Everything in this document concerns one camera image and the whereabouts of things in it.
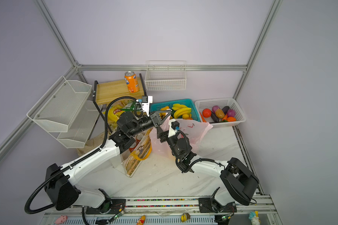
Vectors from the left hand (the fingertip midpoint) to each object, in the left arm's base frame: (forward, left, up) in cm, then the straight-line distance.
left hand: (171, 112), depth 62 cm
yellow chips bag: (+17, +35, -17) cm, 43 cm away
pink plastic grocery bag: (+5, -13, -20) cm, 25 cm away
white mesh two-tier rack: (+12, +60, -12) cm, 62 cm away
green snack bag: (+22, +27, -18) cm, 39 cm away
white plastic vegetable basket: (+43, -50, -33) cm, 73 cm away
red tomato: (+33, -28, -35) cm, 56 cm away
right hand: (+3, +5, -11) cm, 13 cm away
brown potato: (+31, -38, -33) cm, 58 cm away
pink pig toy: (-37, +54, -40) cm, 77 cm away
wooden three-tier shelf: (+24, +41, -8) cm, 48 cm away
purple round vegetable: (+32, -47, -33) cm, 66 cm away
